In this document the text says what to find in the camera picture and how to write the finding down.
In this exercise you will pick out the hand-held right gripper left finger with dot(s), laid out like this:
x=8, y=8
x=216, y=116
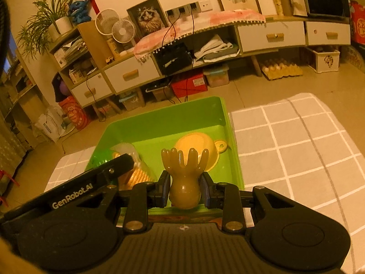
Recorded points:
x=164, y=189

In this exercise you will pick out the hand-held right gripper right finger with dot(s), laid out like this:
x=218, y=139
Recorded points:
x=204, y=189

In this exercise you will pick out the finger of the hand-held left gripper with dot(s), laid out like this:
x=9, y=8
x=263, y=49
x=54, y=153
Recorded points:
x=121, y=165

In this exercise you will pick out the clear cotton swab container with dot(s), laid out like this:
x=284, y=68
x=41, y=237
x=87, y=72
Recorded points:
x=137, y=177

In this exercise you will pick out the olive rubber hand toy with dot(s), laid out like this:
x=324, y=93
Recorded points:
x=184, y=191

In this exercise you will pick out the yellow plastic toy pot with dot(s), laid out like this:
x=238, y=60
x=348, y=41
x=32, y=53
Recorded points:
x=196, y=145

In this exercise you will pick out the green plastic storage box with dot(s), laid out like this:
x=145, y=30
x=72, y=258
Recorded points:
x=171, y=120

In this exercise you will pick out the person's left forearm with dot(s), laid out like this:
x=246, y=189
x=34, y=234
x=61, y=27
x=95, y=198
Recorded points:
x=14, y=257

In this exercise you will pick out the blue-lidded storage box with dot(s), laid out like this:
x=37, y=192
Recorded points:
x=131, y=102

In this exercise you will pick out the red round gift bag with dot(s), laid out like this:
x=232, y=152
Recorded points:
x=74, y=114

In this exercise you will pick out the white plastic bag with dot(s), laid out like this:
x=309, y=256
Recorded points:
x=50, y=124

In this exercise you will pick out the white cabinet drawer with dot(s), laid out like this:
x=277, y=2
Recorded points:
x=131, y=72
x=328, y=32
x=91, y=90
x=271, y=35

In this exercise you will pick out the purple plush toy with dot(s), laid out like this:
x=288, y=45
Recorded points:
x=61, y=88

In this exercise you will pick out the wooden side shelf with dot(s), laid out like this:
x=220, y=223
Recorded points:
x=20, y=100

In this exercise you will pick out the grey checked blanket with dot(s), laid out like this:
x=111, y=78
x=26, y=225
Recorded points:
x=299, y=148

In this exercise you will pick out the red cardboard box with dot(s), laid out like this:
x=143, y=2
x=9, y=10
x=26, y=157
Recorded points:
x=189, y=85

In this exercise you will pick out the clear plastic storage box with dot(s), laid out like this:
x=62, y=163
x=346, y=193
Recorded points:
x=216, y=76

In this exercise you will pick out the black electronic box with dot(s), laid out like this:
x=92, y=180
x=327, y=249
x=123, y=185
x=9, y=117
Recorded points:
x=174, y=60

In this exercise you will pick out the yellow can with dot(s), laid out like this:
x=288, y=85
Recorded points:
x=113, y=47

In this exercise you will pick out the stack of papers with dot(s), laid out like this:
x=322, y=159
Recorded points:
x=71, y=51

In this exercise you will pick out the long wooden cabinet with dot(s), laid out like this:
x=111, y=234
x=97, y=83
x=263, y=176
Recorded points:
x=91, y=42

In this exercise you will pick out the small white desk fan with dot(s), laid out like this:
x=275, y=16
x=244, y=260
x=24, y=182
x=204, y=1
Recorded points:
x=123, y=31

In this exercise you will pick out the folded cloth bags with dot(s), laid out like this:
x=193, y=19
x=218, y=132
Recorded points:
x=216, y=50

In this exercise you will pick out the yellow egg tray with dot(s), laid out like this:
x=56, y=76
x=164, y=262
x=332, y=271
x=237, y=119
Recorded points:
x=282, y=68

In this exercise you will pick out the framed cat picture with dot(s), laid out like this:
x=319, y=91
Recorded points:
x=147, y=17

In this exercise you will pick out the blue plush toy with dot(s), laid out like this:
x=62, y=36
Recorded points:
x=79, y=11

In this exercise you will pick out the potted green plant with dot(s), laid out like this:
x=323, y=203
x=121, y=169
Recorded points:
x=48, y=20

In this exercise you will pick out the pink fringed cloth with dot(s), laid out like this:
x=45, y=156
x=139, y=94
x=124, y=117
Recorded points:
x=228, y=17

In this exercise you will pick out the white cutout crate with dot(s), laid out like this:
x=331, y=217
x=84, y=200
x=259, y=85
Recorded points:
x=325, y=61

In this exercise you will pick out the red square gift bag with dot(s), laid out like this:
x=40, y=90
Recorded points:
x=358, y=24

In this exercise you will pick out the grey wall socket panel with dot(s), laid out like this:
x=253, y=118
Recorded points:
x=182, y=9

